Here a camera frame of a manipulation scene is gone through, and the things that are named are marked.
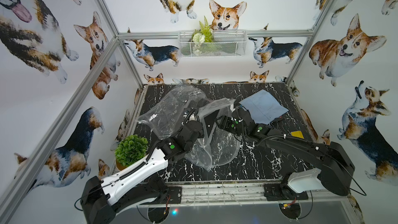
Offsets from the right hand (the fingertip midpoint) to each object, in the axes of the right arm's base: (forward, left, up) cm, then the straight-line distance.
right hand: (216, 122), depth 79 cm
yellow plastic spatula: (+2, -49, -18) cm, 52 cm away
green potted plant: (-14, +41, -1) cm, 43 cm away
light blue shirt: (+17, -30, -11) cm, 36 cm away
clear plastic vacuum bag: (+24, +24, -17) cm, 38 cm away
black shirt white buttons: (+2, +4, -1) cm, 4 cm away
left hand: (0, +8, +3) cm, 8 cm away
